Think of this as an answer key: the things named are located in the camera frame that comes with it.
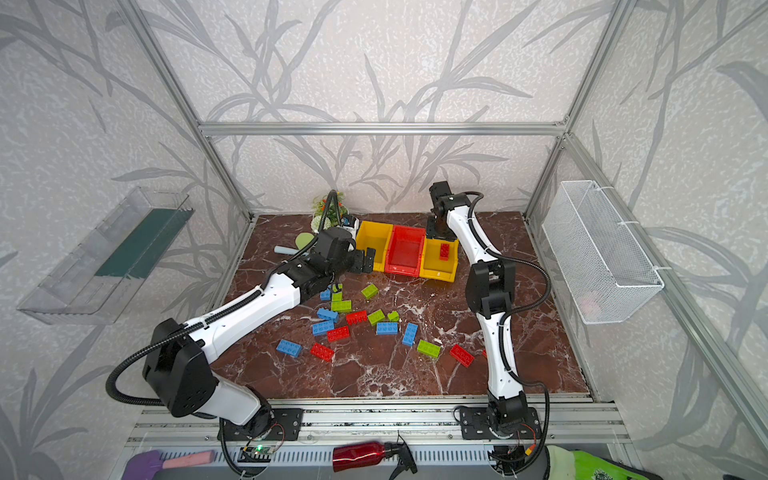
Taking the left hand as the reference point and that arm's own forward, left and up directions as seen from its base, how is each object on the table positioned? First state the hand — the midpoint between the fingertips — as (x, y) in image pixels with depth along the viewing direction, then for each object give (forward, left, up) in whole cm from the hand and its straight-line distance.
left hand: (365, 240), depth 83 cm
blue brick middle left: (-12, +13, -21) cm, 28 cm away
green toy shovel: (+19, +29, -25) cm, 42 cm away
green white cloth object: (-49, -49, -20) cm, 72 cm away
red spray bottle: (-48, 0, -19) cm, 52 cm away
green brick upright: (-7, +10, -20) cm, 24 cm away
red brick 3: (-18, +8, -22) cm, 30 cm away
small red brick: (-29, -30, -4) cm, 42 cm away
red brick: (-13, +4, -21) cm, 25 cm away
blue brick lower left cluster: (-17, +13, -21) cm, 30 cm away
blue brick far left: (-23, +22, -21) cm, 38 cm away
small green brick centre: (-13, -8, -21) cm, 26 cm away
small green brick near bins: (-4, 0, -22) cm, 22 cm away
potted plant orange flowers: (+21, +19, -8) cm, 29 cm away
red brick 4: (-24, +12, -21) cm, 34 cm away
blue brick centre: (-17, -6, -21) cm, 28 cm away
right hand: (+16, -23, -12) cm, 30 cm away
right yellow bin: (+5, -21, -21) cm, 30 cm away
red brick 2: (+13, -26, -22) cm, 36 cm away
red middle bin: (+11, -11, -20) cm, 25 cm away
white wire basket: (-18, -52, +13) cm, 57 cm away
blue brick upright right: (-18, -13, -22) cm, 31 cm away
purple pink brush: (-50, +47, -20) cm, 72 cm away
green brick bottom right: (-23, -18, -21) cm, 36 cm away
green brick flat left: (-10, +8, -22) cm, 25 cm away
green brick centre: (-13, -3, -21) cm, 25 cm away
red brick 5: (-24, -28, -22) cm, 43 cm away
